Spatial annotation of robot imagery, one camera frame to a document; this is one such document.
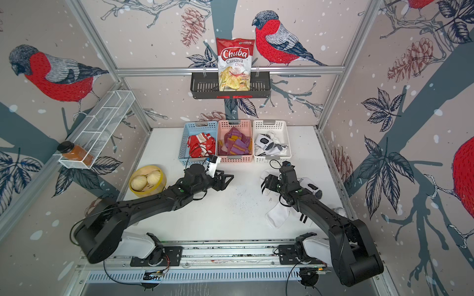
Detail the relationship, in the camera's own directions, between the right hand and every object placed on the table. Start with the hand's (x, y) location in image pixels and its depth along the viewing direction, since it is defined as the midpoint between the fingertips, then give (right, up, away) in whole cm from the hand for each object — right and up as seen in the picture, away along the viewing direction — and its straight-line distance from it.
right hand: (270, 178), depth 90 cm
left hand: (-19, +5, -8) cm, 21 cm away
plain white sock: (+3, -17, -5) cm, 18 cm away
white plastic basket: (+9, +26, +28) cm, 40 cm away
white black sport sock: (-1, +16, +15) cm, 22 cm away
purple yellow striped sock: (-17, +17, +18) cm, 30 cm away
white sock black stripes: (-2, -7, +1) cm, 7 cm away
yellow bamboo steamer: (-62, -1, +1) cm, 62 cm away
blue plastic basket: (-47, +27, +25) cm, 60 cm away
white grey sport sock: (+19, -3, +1) cm, 20 cm away
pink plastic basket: (-12, +28, +28) cm, 42 cm away
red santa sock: (-35, +17, +17) cm, 43 cm away
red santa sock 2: (-42, +14, +16) cm, 47 cm away
